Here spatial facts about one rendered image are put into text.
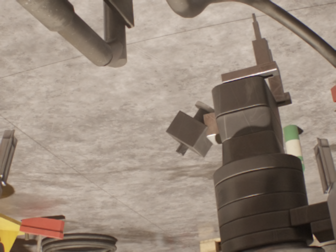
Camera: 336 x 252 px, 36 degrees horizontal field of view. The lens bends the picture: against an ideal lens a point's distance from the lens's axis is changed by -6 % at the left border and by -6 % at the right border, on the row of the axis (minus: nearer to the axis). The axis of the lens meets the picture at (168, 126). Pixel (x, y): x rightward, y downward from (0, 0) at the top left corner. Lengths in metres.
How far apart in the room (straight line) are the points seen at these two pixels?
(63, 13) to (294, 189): 0.25
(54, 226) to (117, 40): 2.83
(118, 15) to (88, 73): 1.14
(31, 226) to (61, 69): 1.89
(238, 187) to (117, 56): 0.22
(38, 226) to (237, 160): 3.04
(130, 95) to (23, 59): 0.44
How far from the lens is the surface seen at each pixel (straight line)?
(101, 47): 0.54
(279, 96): 0.50
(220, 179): 0.43
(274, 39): 1.67
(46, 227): 3.40
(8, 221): 3.46
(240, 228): 0.41
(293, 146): 2.29
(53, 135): 2.18
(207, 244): 4.51
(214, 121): 0.46
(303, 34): 1.10
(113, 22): 0.61
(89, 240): 3.90
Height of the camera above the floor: 0.85
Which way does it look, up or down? 23 degrees down
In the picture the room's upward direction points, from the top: 174 degrees clockwise
